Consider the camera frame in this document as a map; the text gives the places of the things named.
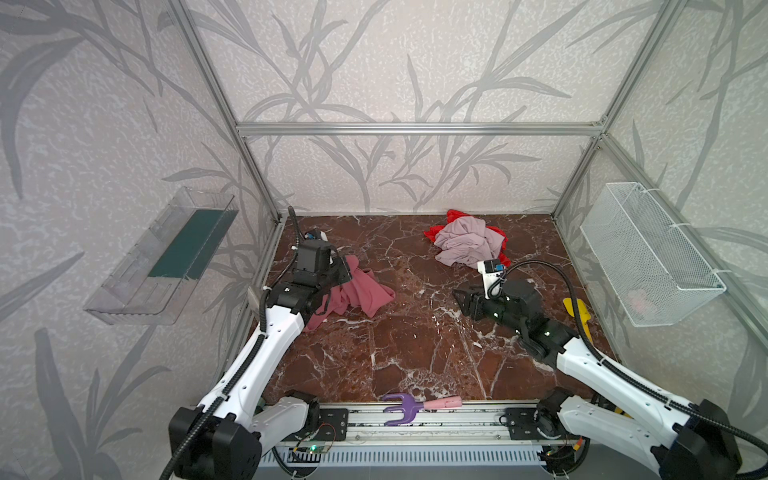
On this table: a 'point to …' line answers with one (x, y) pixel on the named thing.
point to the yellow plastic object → (585, 314)
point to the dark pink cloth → (363, 292)
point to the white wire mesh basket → (661, 271)
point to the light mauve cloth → (467, 241)
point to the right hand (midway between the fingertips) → (461, 280)
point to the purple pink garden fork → (410, 406)
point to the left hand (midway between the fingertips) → (350, 254)
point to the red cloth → (452, 215)
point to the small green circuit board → (316, 448)
